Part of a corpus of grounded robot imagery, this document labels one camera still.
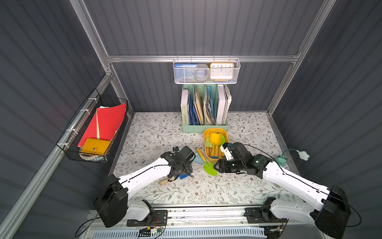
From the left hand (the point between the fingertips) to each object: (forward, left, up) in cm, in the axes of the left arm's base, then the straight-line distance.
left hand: (183, 169), depth 82 cm
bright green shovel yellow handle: (+23, -26, -6) cm, 35 cm away
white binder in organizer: (+36, -24, +18) cm, 47 cm away
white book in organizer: (+32, -1, +17) cm, 36 cm away
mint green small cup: (+4, -57, +1) cm, 57 cm away
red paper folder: (+13, +37, +25) cm, 46 cm away
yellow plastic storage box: (+29, -26, -2) cm, 39 cm away
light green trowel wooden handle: (+18, -16, -6) cm, 25 cm away
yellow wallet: (0, +37, +24) cm, 44 cm away
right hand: (-1, -19, +6) cm, 20 cm away
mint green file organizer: (+37, -14, +13) cm, 42 cm away
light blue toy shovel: (+11, -9, -9) cm, 16 cm away
